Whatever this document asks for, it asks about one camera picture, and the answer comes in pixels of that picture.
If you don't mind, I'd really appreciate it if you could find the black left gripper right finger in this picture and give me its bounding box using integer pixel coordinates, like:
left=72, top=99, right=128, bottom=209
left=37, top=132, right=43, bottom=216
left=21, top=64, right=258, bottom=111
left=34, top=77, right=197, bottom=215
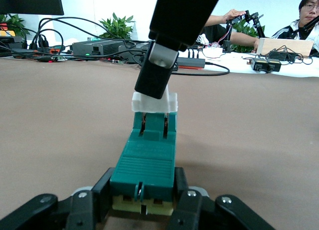
left=165, top=167, right=275, bottom=230

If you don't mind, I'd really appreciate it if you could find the black monitor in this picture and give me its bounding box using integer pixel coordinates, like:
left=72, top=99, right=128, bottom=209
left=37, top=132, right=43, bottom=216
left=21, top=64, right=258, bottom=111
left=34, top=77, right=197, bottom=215
left=0, top=0, right=65, bottom=15

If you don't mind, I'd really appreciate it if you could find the green load switch white handle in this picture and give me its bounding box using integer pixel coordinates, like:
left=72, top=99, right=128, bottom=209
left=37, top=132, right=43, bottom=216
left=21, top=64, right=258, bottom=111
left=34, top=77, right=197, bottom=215
left=109, top=84, right=179, bottom=216

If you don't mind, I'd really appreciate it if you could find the black box device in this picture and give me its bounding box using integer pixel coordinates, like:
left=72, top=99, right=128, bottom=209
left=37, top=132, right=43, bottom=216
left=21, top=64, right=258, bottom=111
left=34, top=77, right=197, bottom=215
left=0, top=35, right=23, bottom=50

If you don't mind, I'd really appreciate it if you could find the person in striped jacket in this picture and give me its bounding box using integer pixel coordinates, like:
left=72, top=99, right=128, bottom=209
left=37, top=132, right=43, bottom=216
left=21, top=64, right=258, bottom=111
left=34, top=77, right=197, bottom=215
left=271, top=0, right=319, bottom=57

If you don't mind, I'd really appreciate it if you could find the black looped cable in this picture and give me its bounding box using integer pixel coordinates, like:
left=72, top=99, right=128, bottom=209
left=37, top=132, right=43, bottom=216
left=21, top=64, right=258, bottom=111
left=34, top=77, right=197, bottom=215
left=169, top=62, right=230, bottom=77

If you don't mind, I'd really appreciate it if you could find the yellow black device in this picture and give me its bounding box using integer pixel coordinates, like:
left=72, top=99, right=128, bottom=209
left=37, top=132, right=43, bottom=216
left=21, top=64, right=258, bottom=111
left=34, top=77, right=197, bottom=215
left=250, top=57, right=282, bottom=73

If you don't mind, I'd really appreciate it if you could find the green leafy potted plant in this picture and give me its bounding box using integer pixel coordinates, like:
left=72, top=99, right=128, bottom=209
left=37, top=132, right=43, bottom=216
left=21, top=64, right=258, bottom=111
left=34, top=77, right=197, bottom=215
left=0, top=12, right=30, bottom=39
left=231, top=17, right=266, bottom=53
left=99, top=12, right=137, bottom=40

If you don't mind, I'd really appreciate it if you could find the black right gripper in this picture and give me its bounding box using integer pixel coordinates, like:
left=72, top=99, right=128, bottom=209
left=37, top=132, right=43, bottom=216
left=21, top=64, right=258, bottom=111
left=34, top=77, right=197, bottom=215
left=134, top=0, right=224, bottom=100

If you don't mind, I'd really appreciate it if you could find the black power adapter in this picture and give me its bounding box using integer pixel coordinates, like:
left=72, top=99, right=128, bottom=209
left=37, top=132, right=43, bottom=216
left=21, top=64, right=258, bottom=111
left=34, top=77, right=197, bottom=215
left=268, top=50, right=298, bottom=62

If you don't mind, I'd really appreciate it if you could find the orange yellow device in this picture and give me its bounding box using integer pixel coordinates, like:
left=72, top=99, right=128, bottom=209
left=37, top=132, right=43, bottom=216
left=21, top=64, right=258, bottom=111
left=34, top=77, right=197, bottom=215
left=0, top=25, right=16, bottom=37

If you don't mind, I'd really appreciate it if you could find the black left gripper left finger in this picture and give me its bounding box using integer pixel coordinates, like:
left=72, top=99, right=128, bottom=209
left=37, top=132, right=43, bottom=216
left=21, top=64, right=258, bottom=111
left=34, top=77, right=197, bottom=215
left=0, top=167, right=115, bottom=230

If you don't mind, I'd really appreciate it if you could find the grey orange cable connector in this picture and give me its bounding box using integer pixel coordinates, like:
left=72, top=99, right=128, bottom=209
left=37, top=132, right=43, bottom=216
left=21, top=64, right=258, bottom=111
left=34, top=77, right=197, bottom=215
left=32, top=47, right=66, bottom=54

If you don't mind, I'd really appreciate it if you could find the black finned power supply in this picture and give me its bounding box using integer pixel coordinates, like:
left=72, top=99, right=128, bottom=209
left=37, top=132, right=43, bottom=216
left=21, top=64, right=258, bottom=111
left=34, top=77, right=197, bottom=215
left=118, top=42, right=152, bottom=64
left=72, top=39, right=125, bottom=56

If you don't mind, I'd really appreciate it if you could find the grey orange adapter box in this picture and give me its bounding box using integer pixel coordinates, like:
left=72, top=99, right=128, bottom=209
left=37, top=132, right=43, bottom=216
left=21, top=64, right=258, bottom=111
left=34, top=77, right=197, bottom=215
left=177, top=57, right=206, bottom=70

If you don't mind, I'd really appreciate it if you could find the light wooden box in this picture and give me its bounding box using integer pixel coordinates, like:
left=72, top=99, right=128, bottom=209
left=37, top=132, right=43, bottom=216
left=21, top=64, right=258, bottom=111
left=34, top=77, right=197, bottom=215
left=256, top=37, right=315, bottom=57

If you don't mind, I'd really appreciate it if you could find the person in black shirt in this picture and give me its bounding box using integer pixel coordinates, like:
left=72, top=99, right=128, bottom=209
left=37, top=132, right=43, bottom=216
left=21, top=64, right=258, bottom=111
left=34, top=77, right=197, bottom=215
left=195, top=8, right=261, bottom=51

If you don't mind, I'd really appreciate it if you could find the black power cable bundle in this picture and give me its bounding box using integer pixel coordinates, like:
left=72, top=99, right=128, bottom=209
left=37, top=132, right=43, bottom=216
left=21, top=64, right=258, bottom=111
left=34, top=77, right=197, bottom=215
left=0, top=17, right=150, bottom=64

